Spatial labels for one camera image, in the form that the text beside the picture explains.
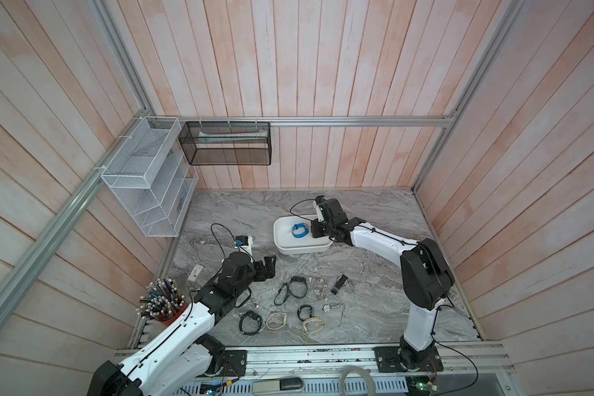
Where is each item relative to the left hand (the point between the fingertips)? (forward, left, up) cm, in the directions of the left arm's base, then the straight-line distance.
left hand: (264, 261), depth 81 cm
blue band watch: (+19, -12, -12) cm, 25 cm away
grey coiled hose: (-30, -28, -10) cm, 42 cm away
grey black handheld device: (-34, -7, -11) cm, 36 cm away
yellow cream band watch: (-17, -16, -14) cm, 27 cm away
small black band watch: (-12, -14, -13) cm, 23 cm away
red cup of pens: (-15, +28, +5) cm, 32 cm away
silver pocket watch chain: (-11, -22, -12) cm, 27 cm away
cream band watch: (-15, -4, -13) cm, 20 cm away
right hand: (+19, -17, -3) cm, 26 cm away
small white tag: (+1, +27, -12) cm, 30 cm away
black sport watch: (-15, +3, -9) cm, 18 cm away
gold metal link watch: (-4, -20, -12) cm, 24 cm away
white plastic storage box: (+16, -7, -13) cm, 22 cm away
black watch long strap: (-2, -11, -8) cm, 14 cm away
